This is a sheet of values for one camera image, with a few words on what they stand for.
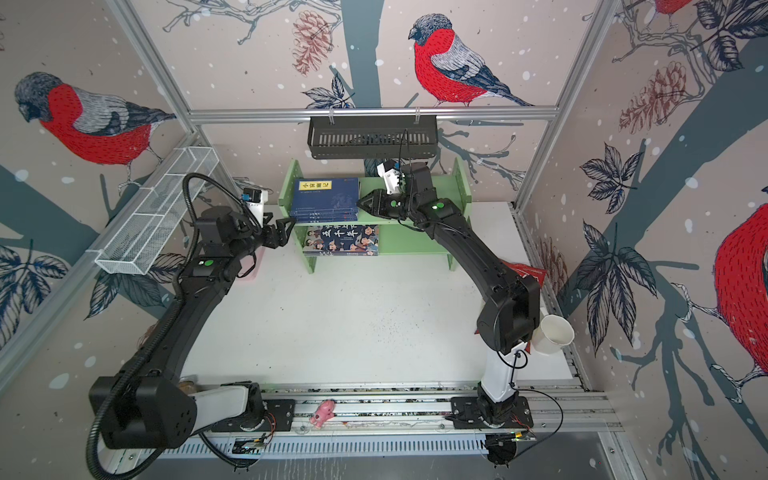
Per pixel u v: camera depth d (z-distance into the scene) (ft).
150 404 1.24
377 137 3.41
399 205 2.22
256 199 2.16
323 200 2.62
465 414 2.39
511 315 1.53
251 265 2.21
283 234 2.34
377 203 2.24
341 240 3.03
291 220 2.57
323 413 2.39
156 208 2.56
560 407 2.20
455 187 2.91
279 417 2.39
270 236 2.26
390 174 2.38
